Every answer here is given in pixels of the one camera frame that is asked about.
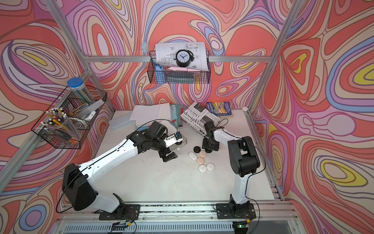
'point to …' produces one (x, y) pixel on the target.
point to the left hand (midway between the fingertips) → (174, 148)
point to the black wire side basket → (80, 113)
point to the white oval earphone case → (192, 155)
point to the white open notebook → (144, 114)
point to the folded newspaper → (196, 115)
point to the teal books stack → (177, 110)
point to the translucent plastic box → (121, 120)
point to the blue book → (220, 108)
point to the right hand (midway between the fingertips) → (209, 150)
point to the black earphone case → (196, 149)
